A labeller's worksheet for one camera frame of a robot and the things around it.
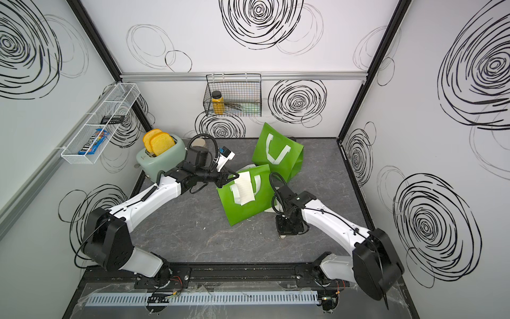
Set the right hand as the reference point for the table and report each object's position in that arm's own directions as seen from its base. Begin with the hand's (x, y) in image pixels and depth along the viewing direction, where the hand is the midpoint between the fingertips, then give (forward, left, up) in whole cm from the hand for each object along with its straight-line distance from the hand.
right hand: (281, 230), depth 79 cm
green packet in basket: (+44, +13, +27) cm, 53 cm away
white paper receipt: (+13, +16, +9) cm, 22 cm away
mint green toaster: (+25, +60, +8) cm, 65 cm away
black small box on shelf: (+32, +67, +30) cm, 80 cm away
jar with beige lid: (+50, +45, -2) cm, 68 cm away
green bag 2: (+31, -1, +10) cm, 33 cm away
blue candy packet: (+20, +67, +30) cm, 76 cm away
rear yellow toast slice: (+35, +62, +15) cm, 73 cm away
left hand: (+17, +18, +13) cm, 28 cm away
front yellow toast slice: (+34, +56, +14) cm, 67 cm away
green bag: (+14, +7, +3) cm, 16 cm away
